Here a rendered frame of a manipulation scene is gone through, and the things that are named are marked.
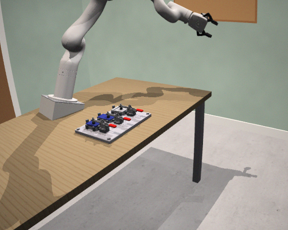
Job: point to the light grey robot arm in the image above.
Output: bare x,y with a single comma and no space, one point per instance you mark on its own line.
74,43

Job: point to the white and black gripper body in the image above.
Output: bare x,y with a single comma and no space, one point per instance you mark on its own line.
197,22

